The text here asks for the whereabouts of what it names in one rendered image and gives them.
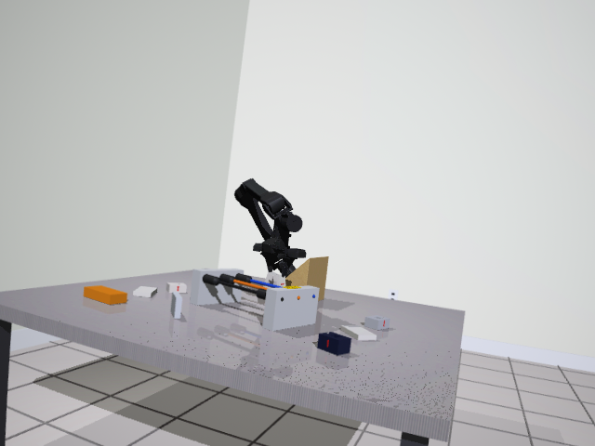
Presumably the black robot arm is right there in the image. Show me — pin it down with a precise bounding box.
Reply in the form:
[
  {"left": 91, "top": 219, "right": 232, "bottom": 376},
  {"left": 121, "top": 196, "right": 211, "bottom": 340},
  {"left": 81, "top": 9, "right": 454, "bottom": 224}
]
[{"left": 234, "top": 178, "right": 303, "bottom": 274}]

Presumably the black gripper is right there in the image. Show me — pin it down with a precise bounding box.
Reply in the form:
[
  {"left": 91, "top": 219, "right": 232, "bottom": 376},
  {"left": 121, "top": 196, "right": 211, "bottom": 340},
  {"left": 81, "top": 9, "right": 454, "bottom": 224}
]
[{"left": 253, "top": 230, "right": 307, "bottom": 277}]

